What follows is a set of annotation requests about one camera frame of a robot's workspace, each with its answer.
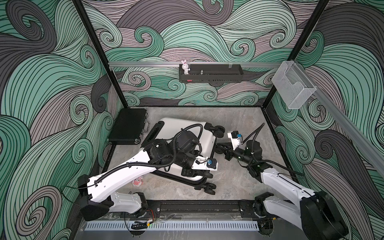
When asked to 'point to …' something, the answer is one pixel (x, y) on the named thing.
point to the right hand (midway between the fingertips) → (217, 145)
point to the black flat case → (129, 126)
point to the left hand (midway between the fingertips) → (204, 165)
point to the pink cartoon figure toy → (138, 182)
